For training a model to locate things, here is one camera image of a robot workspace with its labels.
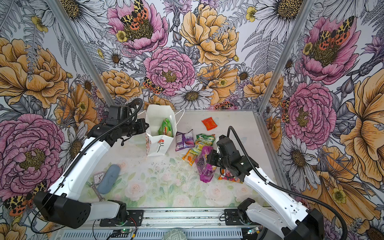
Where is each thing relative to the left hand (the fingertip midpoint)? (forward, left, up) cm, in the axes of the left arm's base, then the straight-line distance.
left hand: (148, 130), depth 76 cm
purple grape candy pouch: (-17, -29, -13) cm, 36 cm away
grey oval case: (-16, +23, -22) cm, 36 cm away
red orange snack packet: (-15, -41, -23) cm, 49 cm away
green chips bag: (+8, -7, -9) cm, 14 cm away
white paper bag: (-1, -2, -12) cm, 12 cm away
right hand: (-13, -29, -9) cm, 33 cm away
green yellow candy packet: (+9, -29, -22) cm, 38 cm away
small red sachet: (+26, -35, -25) cm, 50 cm away
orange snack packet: (0, -22, -26) cm, 34 cm away
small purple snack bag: (+9, -17, -22) cm, 29 cm away
